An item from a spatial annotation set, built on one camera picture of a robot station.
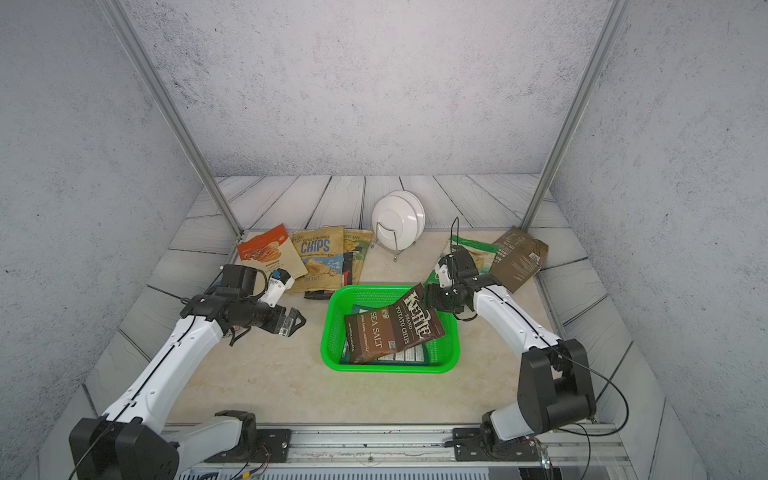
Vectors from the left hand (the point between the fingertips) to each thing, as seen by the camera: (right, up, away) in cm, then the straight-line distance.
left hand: (293, 314), depth 80 cm
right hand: (+37, +3, +6) cm, 38 cm away
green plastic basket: (+41, -13, +8) cm, 44 cm away
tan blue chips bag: (0, +16, +31) cm, 35 cm away
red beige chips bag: (-19, +16, +34) cm, 42 cm away
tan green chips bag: (+13, +20, +35) cm, 42 cm away
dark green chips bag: (+33, -12, +5) cm, 36 cm away
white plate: (+28, +28, +22) cm, 45 cm away
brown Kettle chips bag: (+31, -4, +9) cm, 33 cm away
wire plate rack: (+27, +19, +28) cm, 44 cm away
